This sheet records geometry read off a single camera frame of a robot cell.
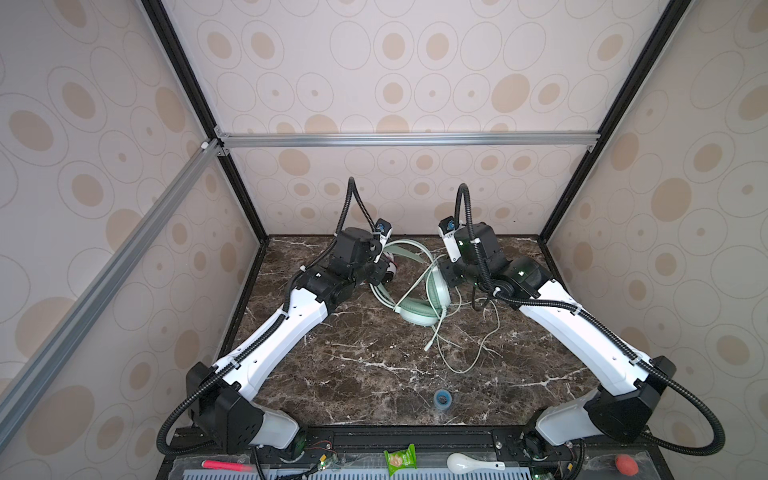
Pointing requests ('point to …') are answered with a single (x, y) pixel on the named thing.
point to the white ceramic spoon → (462, 463)
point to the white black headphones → (391, 268)
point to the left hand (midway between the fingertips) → (388, 249)
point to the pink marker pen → (218, 464)
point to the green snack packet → (399, 459)
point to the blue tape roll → (443, 399)
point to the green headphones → (421, 311)
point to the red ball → (626, 464)
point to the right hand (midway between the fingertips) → (449, 256)
